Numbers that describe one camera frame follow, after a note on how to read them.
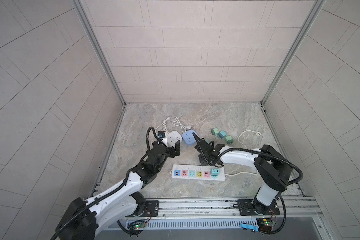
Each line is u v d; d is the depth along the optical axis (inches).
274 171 17.9
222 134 37.9
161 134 25.9
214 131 38.7
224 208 28.7
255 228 25.4
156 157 22.0
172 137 37.0
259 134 38.2
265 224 26.8
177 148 27.7
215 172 30.3
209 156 25.8
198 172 31.8
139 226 25.4
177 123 40.5
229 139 37.3
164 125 39.7
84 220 15.0
